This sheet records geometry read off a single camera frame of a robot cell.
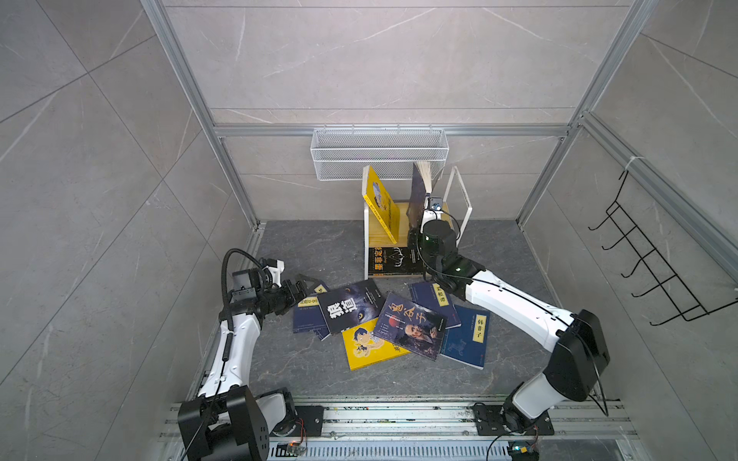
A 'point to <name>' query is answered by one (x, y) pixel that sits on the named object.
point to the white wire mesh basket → (341, 155)
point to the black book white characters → (352, 305)
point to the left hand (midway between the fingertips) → (307, 283)
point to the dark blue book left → (308, 315)
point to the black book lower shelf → (395, 261)
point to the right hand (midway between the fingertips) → (420, 215)
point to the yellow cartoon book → (364, 350)
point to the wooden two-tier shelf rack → (385, 234)
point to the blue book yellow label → (467, 343)
